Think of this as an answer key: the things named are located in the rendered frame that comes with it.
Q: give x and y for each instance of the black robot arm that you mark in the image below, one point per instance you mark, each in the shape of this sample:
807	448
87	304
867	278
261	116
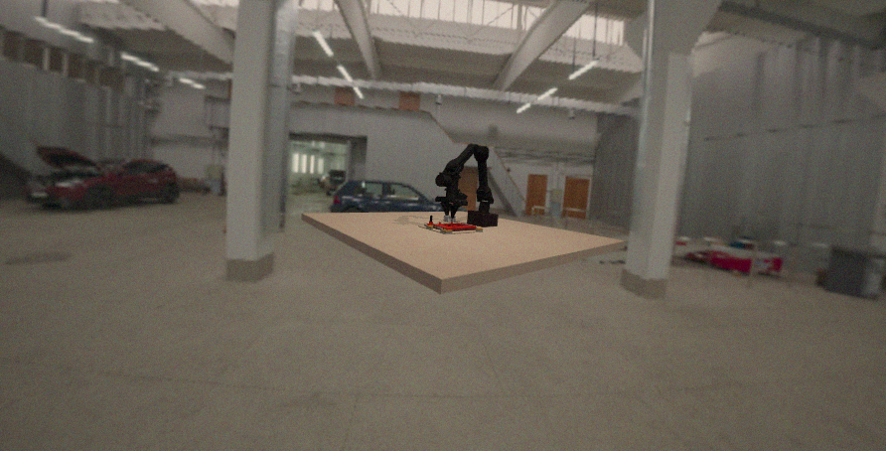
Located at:
450	175

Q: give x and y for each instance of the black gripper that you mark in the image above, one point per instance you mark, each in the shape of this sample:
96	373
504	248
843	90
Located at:
451	197

